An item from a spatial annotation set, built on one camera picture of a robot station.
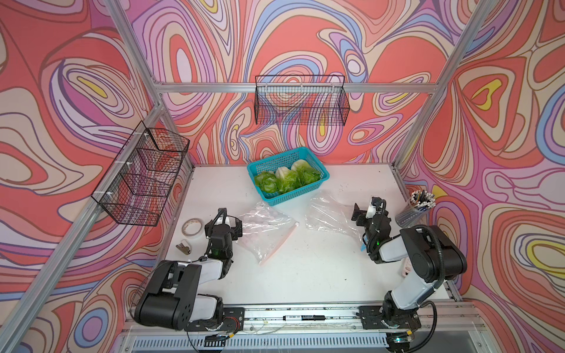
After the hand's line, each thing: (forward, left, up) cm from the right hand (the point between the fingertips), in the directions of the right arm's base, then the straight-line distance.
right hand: (366, 209), depth 95 cm
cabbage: (+15, +44, +4) cm, 47 cm away
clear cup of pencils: (-4, -17, +11) cm, 20 cm away
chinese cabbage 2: (+19, +25, +3) cm, 32 cm away
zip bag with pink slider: (-6, +45, -5) cm, 45 cm away
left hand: (-4, +60, +2) cm, 60 cm away
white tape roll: (-3, +78, -4) cm, 78 cm away
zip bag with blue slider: (0, +18, -2) cm, 18 cm away
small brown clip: (-14, +77, -3) cm, 79 cm away
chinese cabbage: (+15, +34, +4) cm, 38 cm away
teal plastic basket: (+33, +34, +1) cm, 47 cm away
